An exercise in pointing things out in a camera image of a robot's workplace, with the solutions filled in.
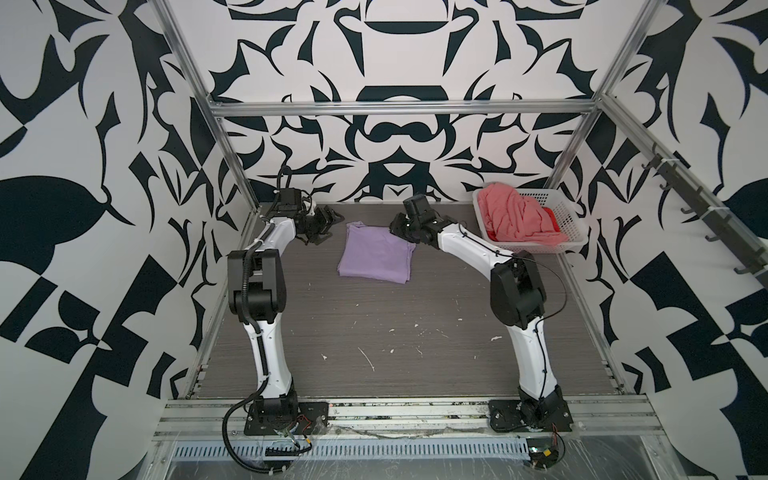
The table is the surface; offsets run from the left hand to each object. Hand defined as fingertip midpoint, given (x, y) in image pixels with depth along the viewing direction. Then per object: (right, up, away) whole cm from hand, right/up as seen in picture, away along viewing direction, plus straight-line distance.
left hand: (341, 218), depth 98 cm
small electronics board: (+51, -56, -27) cm, 81 cm away
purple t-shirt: (+11, -11, +4) cm, 16 cm away
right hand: (+17, -1, -1) cm, 17 cm away
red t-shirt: (+75, -1, +10) cm, 76 cm away
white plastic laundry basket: (+78, -1, +8) cm, 79 cm away
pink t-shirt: (+59, +1, +9) cm, 60 cm away
